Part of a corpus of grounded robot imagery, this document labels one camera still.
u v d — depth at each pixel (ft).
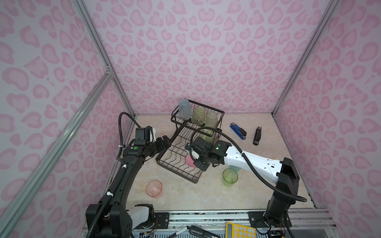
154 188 2.74
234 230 2.27
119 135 2.02
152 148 2.20
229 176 2.83
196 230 2.33
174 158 3.09
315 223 2.39
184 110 2.96
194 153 2.07
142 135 2.02
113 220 1.24
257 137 3.36
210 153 1.86
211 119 2.68
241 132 3.43
